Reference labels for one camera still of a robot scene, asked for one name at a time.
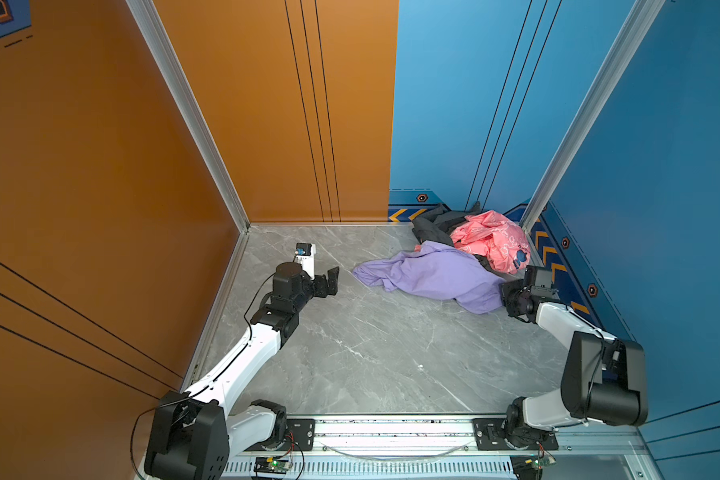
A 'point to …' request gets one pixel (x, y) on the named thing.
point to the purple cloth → (440, 272)
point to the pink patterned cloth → (498, 238)
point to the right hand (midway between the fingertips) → (496, 286)
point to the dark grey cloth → (436, 226)
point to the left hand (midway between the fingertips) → (324, 264)
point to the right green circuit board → (542, 461)
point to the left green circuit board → (272, 465)
